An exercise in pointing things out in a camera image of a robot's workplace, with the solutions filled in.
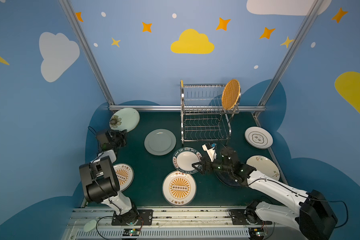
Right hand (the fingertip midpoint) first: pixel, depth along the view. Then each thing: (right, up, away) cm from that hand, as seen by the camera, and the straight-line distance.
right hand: (198, 160), depth 78 cm
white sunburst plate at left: (-43, -11, +11) cm, 45 cm away
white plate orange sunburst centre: (-10, -17, +6) cm, 21 cm away
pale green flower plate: (-47, +24, +20) cm, 56 cm away
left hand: (-41, +17, +12) cm, 46 cm away
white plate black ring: (+48, +10, +30) cm, 57 cm away
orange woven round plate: (+20, +37, +8) cm, 43 cm away
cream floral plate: (+44, -7, +16) cm, 48 cm away
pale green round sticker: (-52, -29, -8) cm, 61 cm away
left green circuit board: (-33, -33, -7) cm, 47 cm away
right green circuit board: (+28, -34, -7) cm, 44 cm away
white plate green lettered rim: (-7, -3, +16) cm, 18 cm away
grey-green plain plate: (-24, +7, +25) cm, 36 cm away
